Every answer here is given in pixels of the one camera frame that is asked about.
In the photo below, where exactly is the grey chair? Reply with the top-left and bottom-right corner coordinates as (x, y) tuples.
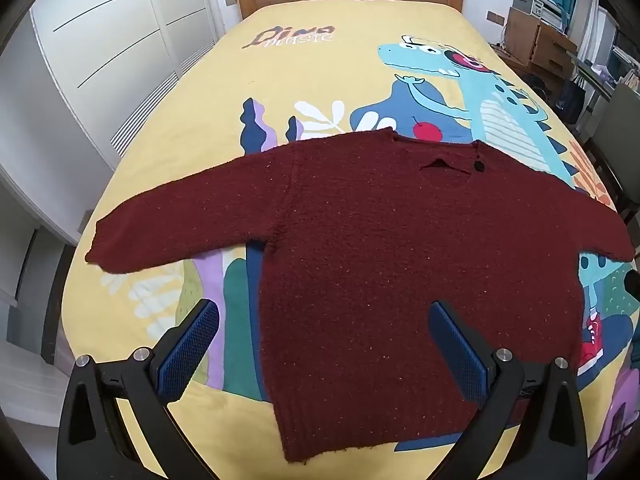
(582, 82), (640, 211)

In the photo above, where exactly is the white printer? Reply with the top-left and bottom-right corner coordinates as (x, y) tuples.
(510, 0), (568, 26)

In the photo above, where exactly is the white wardrobe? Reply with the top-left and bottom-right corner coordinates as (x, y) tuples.
(30, 0), (226, 161)

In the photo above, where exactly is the dark bag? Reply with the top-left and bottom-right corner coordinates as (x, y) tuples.
(557, 80), (586, 123)

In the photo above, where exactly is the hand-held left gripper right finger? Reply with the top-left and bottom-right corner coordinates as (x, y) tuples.
(428, 301), (587, 480)

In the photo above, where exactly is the wooden drawer cabinet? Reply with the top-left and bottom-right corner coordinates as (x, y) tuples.
(502, 6), (578, 78)

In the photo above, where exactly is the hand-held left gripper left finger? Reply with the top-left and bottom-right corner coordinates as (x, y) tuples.
(56, 299), (221, 480)

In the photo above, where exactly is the yellow dinosaur print bed sheet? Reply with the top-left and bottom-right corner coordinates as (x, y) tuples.
(60, 0), (640, 480)

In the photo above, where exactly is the dark red knit sweater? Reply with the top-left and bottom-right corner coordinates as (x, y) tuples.
(85, 128), (637, 463)

